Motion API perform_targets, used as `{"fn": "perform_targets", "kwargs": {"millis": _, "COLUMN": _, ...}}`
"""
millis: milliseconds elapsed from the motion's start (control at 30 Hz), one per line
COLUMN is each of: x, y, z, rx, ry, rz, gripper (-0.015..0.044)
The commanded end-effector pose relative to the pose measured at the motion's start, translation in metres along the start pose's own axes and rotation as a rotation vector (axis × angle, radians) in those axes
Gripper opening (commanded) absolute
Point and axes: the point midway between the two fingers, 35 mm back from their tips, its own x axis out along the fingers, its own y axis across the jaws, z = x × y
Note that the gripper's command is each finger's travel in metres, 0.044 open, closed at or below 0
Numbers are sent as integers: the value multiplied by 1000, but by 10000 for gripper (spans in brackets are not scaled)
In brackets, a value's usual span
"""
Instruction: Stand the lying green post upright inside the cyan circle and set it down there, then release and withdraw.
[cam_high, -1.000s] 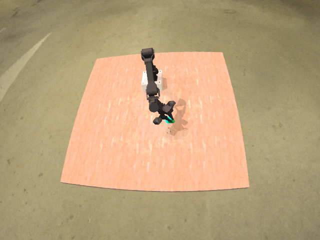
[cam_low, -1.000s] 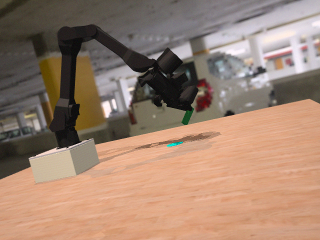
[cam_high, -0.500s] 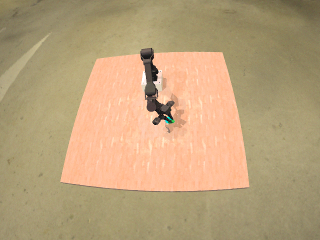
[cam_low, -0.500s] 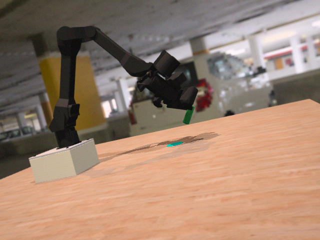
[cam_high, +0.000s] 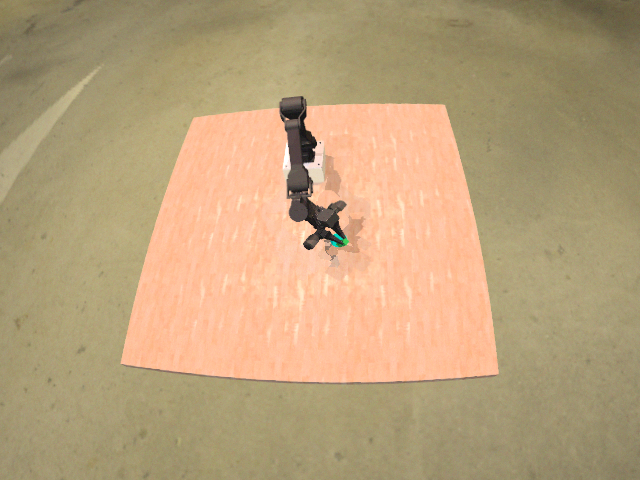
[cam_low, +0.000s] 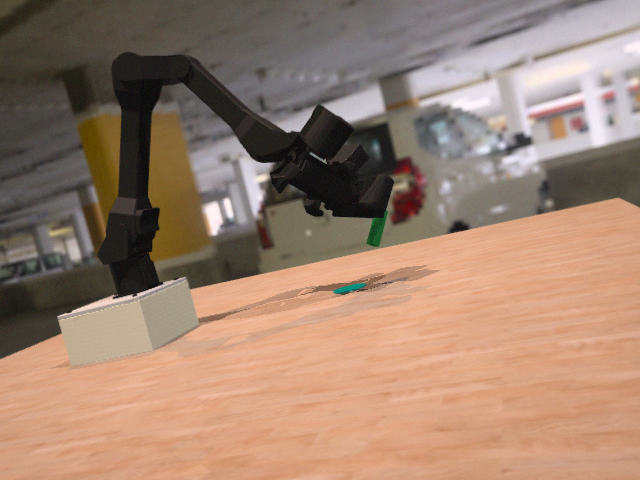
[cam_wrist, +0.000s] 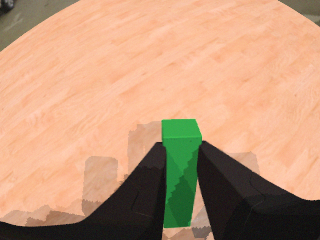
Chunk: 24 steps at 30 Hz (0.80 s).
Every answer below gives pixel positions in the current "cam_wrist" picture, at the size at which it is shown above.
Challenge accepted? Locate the green rectangular post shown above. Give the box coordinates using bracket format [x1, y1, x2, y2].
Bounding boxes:
[161, 119, 203, 228]

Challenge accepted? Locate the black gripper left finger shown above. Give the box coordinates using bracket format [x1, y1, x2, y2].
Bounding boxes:
[0, 141, 167, 240]

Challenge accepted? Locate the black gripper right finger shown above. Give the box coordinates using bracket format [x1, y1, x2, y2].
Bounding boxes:
[196, 140, 320, 240]

